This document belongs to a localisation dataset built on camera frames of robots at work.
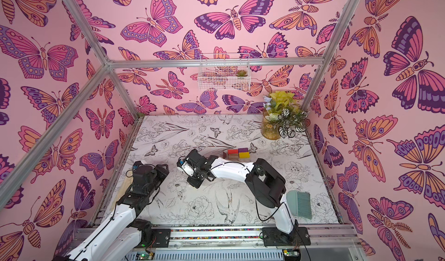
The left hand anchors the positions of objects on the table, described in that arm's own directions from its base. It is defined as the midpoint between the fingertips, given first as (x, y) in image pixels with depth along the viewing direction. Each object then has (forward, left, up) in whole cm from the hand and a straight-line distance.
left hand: (168, 165), depth 85 cm
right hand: (-4, -12, -6) cm, 14 cm away
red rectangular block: (+13, -32, -9) cm, 36 cm away
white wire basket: (+51, -27, +16) cm, 60 cm away
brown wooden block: (+10, -33, -8) cm, 35 cm away
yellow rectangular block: (+12, -39, -10) cm, 42 cm away
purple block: (+16, -39, -11) cm, 43 cm away
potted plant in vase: (+19, -56, +14) cm, 61 cm away
